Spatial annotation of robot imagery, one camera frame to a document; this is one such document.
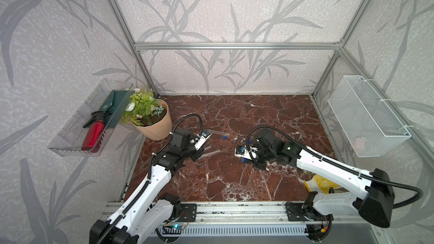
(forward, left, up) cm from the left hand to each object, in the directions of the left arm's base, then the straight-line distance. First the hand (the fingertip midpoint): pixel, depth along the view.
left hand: (201, 142), depth 80 cm
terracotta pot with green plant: (+14, +29, +3) cm, 32 cm away
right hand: (-7, -20, 0) cm, 22 cm away
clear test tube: (+1, -3, -14) cm, 14 cm away
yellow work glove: (-15, -56, -12) cm, 59 cm away
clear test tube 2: (+15, -7, -14) cm, 22 cm away
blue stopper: (+10, -11, -13) cm, 19 cm away
